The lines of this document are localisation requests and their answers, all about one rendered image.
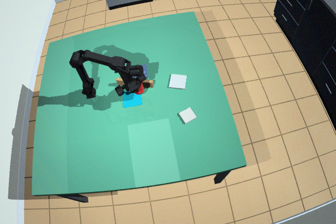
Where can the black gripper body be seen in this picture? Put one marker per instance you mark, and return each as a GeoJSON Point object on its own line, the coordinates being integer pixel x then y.
{"type": "Point", "coordinates": [120, 90]}

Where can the red cup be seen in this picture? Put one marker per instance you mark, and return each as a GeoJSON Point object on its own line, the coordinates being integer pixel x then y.
{"type": "Point", "coordinates": [141, 89]}

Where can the light wooden beam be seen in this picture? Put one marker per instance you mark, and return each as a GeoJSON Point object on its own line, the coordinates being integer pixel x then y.
{"type": "Point", "coordinates": [145, 83]}

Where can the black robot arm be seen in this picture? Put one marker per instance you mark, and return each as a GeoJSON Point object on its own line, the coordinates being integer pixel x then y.
{"type": "Point", "coordinates": [115, 63]}

